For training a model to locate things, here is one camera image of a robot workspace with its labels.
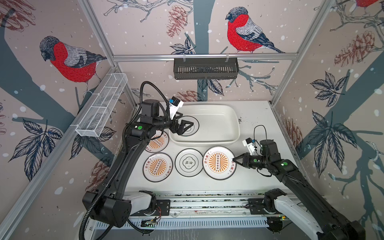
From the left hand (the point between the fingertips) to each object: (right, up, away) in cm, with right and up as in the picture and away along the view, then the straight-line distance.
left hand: (185, 118), depth 68 cm
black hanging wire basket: (+12, +34, +37) cm, 52 cm away
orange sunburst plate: (-20, -16, +30) cm, 40 cm away
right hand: (+24, -22, +7) cm, 33 cm away
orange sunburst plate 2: (-18, -30, +20) cm, 40 cm away
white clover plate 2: (+1, -27, +20) cm, 34 cm away
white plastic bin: (+21, -5, +37) cm, 43 cm away
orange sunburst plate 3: (+16, -24, +8) cm, 30 cm away
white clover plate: (+4, -7, +36) cm, 36 cm away
